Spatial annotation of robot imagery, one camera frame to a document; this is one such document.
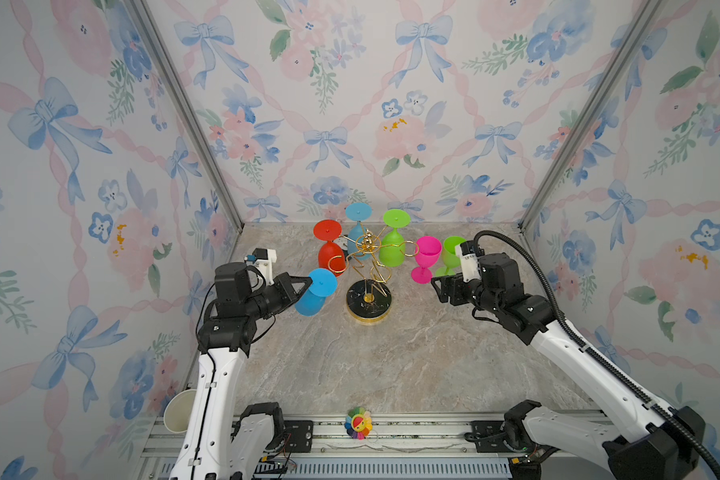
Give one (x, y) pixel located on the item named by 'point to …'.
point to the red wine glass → (331, 255)
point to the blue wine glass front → (324, 284)
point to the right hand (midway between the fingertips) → (444, 276)
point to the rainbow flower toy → (358, 423)
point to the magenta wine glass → (427, 250)
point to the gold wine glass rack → (369, 301)
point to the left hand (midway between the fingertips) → (311, 278)
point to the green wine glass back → (392, 244)
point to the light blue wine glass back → (360, 212)
